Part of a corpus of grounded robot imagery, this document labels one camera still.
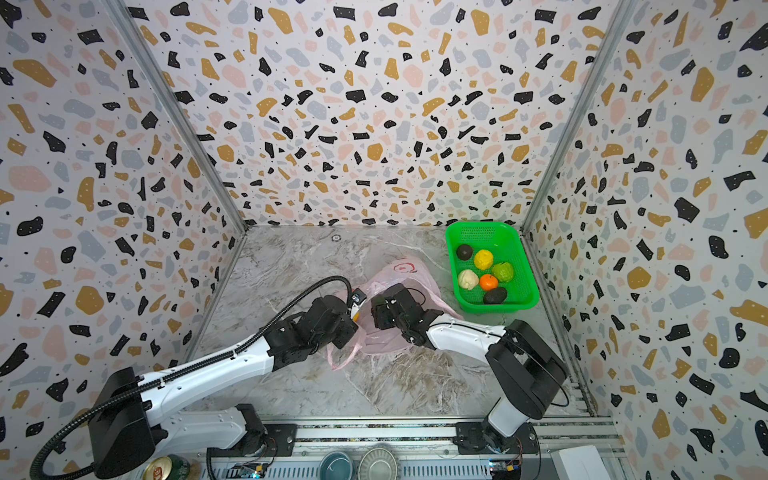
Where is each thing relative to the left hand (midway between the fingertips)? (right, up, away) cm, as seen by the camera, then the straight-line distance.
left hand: (352, 311), depth 79 cm
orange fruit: (+42, +6, +21) cm, 48 cm away
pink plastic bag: (+4, -10, +10) cm, 15 cm away
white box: (+54, -32, -12) cm, 64 cm away
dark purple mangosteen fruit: (+36, +16, +30) cm, 50 cm away
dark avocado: (+44, +2, +16) cm, 47 cm away
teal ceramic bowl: (-2, -35, -9) cm, 36 cm away
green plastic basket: (+45, +11, +26) cm, 53 cm away
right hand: (+5, +1, +8) cm, 10 cm away
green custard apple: (+48, +9, +23) cm, 55 cm away
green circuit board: (-23, -36, -9) cm, 44 cm away
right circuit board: (+38, -36, -8) cm, 53 cm away
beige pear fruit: (+35, +7, +20) cm, 41 cm away
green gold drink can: (-35, -29, -18) cm, 48 cm away
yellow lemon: (+42, +13, +27) cm, 52 cm away
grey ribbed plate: (+8, -34, -9) cm, 36 cm away
